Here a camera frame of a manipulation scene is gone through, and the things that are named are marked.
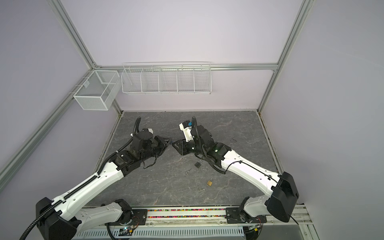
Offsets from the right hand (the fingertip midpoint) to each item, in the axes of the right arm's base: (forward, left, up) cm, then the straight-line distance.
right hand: (173, 145), depth 71 cm
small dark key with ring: (-13, -13, -26) cm, 32 cm away
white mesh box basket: (+47, +59, -3) cm, 75 cm away
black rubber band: (+21, -36, -28) cm, 50 cm away
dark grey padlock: (+2, -11, -25) cm, 28 cm away
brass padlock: (-9, -18, -26) cm, 33 cm away
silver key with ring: (-3, -5, -26) cm, 27 cm away
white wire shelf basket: (+50, +10, +5) cm, 51 cm away
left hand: (+3, +1, -1) cm, 3 cm away
